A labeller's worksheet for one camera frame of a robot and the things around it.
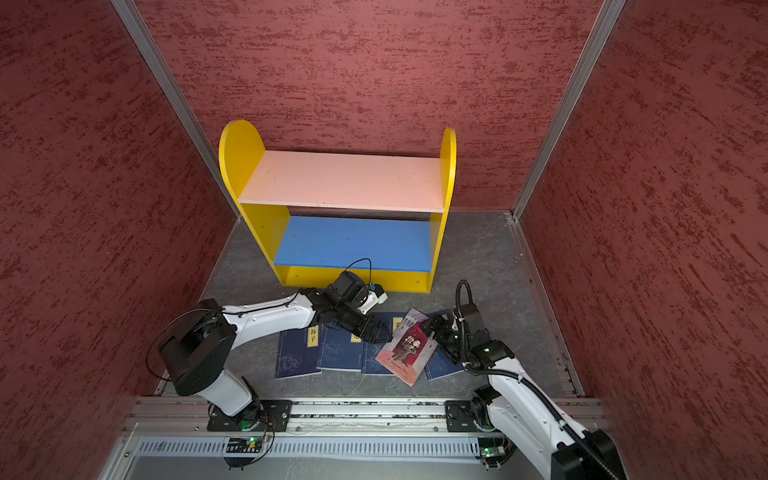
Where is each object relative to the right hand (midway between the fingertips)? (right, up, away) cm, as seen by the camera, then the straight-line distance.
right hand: (424, 341), depth 83 cm
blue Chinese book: (-36, -4, 0) cm, 36 cm away
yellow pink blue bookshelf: (-38, +38, +28) cm, 61 cm away
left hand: (-13, +1, -2) cm, 13 cm away
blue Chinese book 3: (-16, -3, +1) cm, 16 cm away
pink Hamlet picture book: (-5, -3, 0) cm, 5 cm away
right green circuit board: (+15, -22, -12) cm, 29 cm away
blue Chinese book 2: (-25, -3, +1) cm, 25 cm away
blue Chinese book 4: (+5, -6, -1) cm, 8 cm away
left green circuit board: (-45, -21, -12) cm, 52 cm away
